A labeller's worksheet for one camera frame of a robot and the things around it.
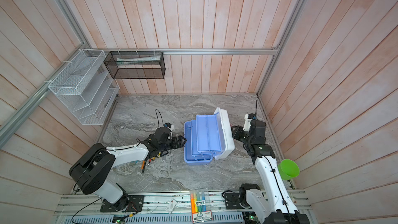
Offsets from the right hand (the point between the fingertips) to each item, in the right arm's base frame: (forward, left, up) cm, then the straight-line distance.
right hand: (233, 127), depth 81 cm
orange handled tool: (-16, +50, -17) cm, 55 cm away
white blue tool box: (-4, +13, -4) cm, 14 cm away
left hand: (-4, +29, -13) cm, 32 cm away
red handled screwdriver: (-13, +46, -16) cm, 51 cm away
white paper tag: (-35, +31, -15) cm, 49 cm away
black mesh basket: (+44, +62, +9) cm, 77 cm away
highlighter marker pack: (-34, +17, -16) cm, 41 cm away
